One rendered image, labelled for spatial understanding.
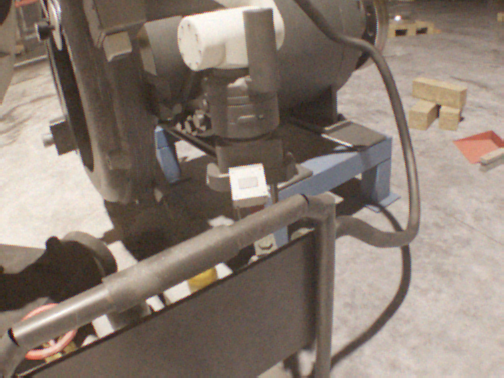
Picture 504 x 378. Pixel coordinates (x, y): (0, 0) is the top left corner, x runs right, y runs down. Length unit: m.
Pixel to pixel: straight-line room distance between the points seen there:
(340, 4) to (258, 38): 0.83
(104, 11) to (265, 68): 0.35
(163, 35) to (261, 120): 0.62
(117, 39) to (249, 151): 0.32
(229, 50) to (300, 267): 0.26
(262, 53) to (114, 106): 0.42
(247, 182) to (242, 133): 0.06
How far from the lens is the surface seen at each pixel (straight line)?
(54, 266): 1.05
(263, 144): 0.50
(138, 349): 0.41
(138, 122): 0.81
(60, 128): 1.15
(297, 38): 1.11
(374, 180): 1.37
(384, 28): 1.52
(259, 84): 0.44
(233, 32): 0.45
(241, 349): 0.49
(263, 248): 0.48
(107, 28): 0.68
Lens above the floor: 0.77
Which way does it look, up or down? 28 degrees down
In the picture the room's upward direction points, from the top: 7 degrees counter-clockwise
